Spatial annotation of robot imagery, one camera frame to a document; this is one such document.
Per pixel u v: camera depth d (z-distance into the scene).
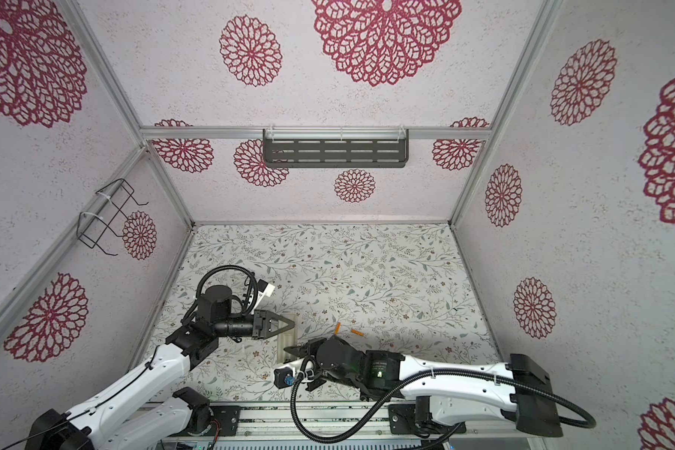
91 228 0.73
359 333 0.90
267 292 0.70
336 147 0.95
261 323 0.64
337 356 0.50
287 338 0.68
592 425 0.39
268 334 0.66
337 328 0.90
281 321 0.70
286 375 0.53
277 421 0.75
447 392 0.44
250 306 0.63
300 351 0.59
